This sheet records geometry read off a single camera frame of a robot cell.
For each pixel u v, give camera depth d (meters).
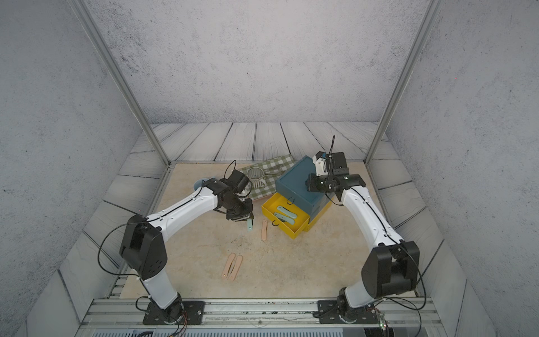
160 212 0.51
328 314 0.71
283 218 0.88
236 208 0.73
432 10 0.70
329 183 0.59
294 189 0.83
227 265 0.84
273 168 1.19
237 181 0.69
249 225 0.83
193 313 0.73
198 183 1.02
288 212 0.90
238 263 0.85
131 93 0.93
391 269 0.42
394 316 0.73
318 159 0.75
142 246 0.46
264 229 0.94
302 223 0.82
